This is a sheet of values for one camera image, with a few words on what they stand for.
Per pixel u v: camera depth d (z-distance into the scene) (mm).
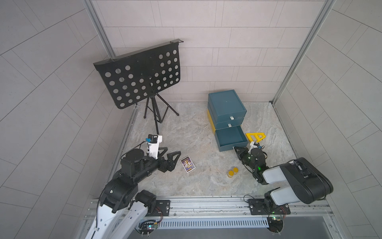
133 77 664
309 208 715
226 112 847
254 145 823
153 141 531
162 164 536
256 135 969
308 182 437
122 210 422
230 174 811
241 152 785
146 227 644
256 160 669
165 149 648
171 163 544
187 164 844
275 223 675
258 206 712
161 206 709
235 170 811
